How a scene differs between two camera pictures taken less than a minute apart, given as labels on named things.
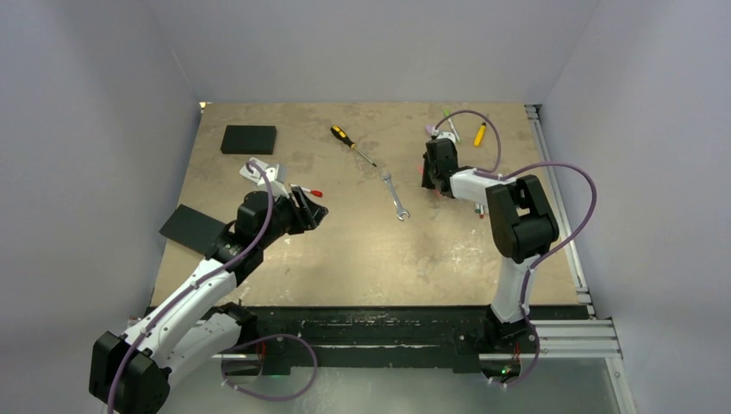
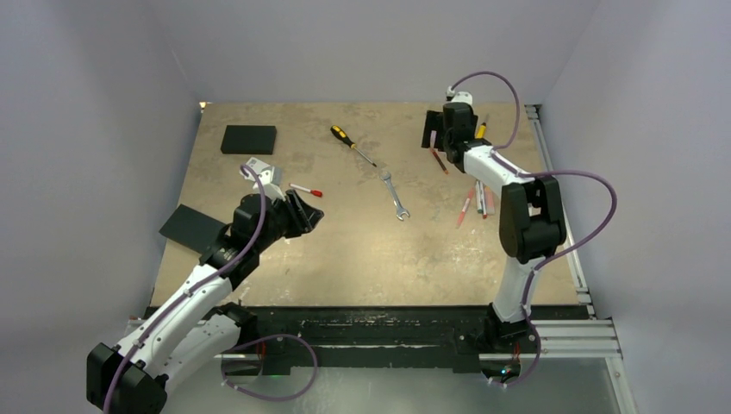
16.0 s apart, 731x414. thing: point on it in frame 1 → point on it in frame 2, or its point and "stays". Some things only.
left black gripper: (306, 216) stays
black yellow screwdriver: (341, 134) stays
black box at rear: (247, 139) stays
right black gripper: (426, 181) → (434, 122)
